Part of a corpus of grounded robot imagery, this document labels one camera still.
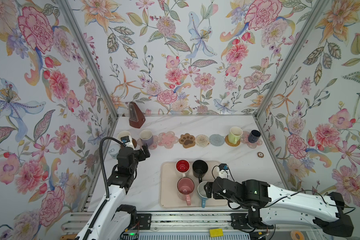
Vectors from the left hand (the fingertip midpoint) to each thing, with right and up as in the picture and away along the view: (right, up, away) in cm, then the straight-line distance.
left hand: (142, 145), depth 80 cm
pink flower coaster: (+2, -2, +24) cm, 24 cm away
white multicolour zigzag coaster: (+36, +1, +26) cm, 45 cm away
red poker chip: (+73, -8, +18) cm, 76 cm away
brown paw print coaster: (+25, +1, +27) cm, 37 cm away
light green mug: (+58, +6, +21) cm, 62 cm away
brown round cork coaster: (-11, 0, +24) cm, 26 cm away
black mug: (+31, -13, +5) cm, 35 cm away
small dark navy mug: (+70, +4, +20) cm, 73 cm away
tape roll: (+74, -42, -10) cm, 85 cm away
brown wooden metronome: (-11, +17, +29) cm, 35 cm away
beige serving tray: (+14, -19, +8) cm, 25 cm away
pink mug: (+23, -23, +3) cm, 33 cm away
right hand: (+34, -20, -8) cm, 41 cm away
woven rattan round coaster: (+53, 0, +24) cm, 58 cm away
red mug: (+22, -14, +11) cm, 28 cm away
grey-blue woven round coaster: (+46, +1, +26) cm, 53 cm away
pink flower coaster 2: (+11, +2, +27) cm, 29 cm away
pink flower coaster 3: (+67, +3, +27) cm, 72 cm away
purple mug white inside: (-3, +4, +24) cm, 24 cm away
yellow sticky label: (+37, -39, -11) cm, 55 cm away
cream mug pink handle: (-16, +6, +16) cm, 24 cm away
